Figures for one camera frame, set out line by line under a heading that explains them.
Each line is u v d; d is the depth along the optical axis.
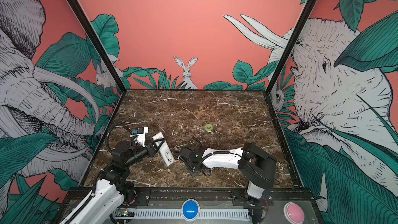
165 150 0.76
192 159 0.65
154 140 0.72
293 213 0.69
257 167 0.44
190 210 0.71
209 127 1.00
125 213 0.70
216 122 1.03
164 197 0.75
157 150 0.71
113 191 0.55
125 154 0.59
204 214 0.70
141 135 0.69
